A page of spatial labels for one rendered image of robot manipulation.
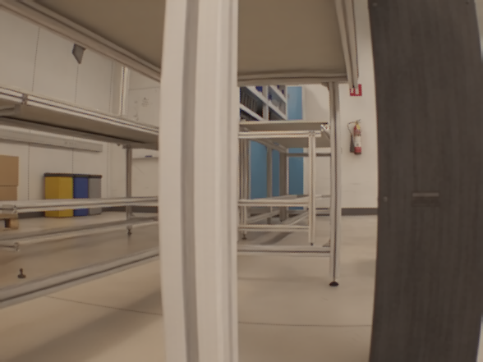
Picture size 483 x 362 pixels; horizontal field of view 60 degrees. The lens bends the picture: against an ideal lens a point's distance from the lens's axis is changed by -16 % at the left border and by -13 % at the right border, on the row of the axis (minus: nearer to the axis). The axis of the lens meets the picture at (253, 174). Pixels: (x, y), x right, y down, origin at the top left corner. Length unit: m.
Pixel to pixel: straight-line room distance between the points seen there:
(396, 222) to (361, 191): 6.43
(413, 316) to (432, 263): 0.12
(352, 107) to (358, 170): 0.97
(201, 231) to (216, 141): 0.06
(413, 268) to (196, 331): 0.66
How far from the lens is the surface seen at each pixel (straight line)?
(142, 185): 8.21
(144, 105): 8.31
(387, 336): 0.99
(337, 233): 2.12
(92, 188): 7.30
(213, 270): 0.32
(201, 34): 0.33
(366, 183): 7.37
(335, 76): 2.18
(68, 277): 1.46
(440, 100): 0.95
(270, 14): 1.48
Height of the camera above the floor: 0.45
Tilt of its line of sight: 1 degrees up
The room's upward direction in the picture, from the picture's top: straight up
